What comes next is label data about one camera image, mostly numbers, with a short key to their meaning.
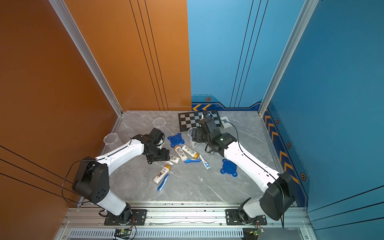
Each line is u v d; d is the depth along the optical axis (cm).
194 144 96
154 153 73
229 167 91
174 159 91
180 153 94
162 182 85
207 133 59
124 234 72
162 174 85
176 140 105
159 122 97
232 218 72
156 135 72
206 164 91
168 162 91
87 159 47
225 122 67
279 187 40
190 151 95
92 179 47
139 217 74
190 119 112
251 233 70
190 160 92
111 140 92
